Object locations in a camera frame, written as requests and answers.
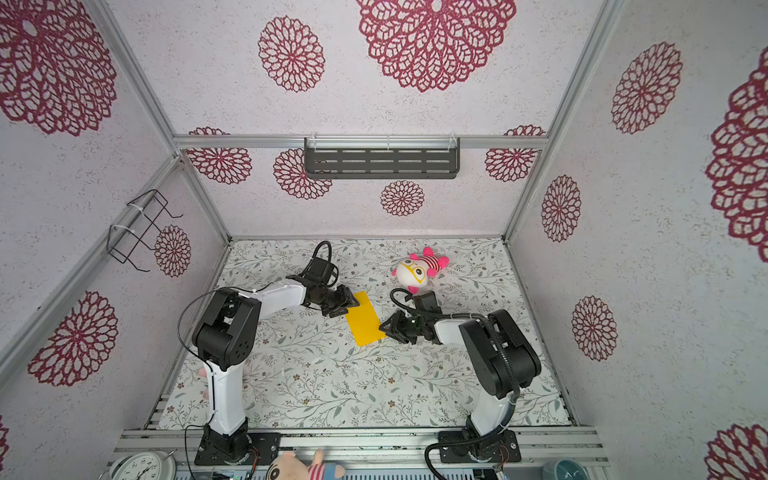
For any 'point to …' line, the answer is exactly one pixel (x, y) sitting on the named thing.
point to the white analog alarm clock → (146, 465)
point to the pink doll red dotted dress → (202, 378)
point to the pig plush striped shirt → (289, 467)
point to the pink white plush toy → (414, 271)
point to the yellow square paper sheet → (364, 322)
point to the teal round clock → (564, 469)
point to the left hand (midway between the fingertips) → (354, 309)
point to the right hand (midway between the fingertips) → (382, 326)
